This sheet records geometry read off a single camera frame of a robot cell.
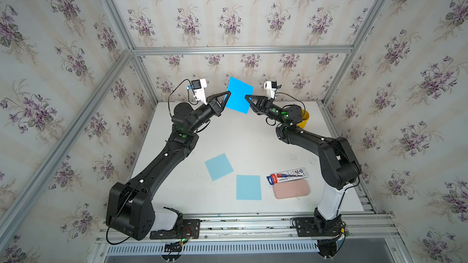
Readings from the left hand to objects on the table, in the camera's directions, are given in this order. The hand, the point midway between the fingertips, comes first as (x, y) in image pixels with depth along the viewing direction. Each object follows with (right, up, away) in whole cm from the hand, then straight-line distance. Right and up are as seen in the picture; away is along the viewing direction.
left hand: (232, 96), depth 65 cm
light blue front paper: (+7, -41, +19) cm, 46 cm away
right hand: (+6, -1, +5) cm, 8 cm away
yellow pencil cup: (+40, -7, +33) cm, 52 cm away
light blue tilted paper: (-8, -34, +28) cm, 45 cm away
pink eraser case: (+28, -41, +19) cm, 53 cm away
